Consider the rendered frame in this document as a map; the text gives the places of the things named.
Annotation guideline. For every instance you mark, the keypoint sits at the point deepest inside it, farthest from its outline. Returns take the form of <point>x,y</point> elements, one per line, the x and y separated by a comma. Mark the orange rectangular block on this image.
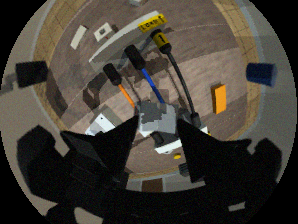
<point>218,98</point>

